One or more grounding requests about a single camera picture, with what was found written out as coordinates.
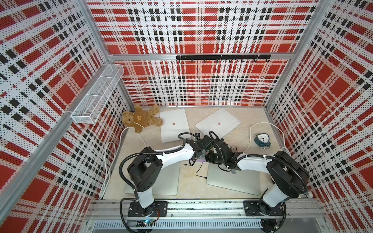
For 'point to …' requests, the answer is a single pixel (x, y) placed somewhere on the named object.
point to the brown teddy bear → (139, 119)
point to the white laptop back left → (175, 123)
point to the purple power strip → (200, 160)
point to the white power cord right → (309, 194)
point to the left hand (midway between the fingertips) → (199, 153)
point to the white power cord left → (114, 161)
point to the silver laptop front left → (168, 182)
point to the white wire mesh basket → (91, 107)
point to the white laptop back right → (222, 123)
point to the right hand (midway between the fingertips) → (206, 157)
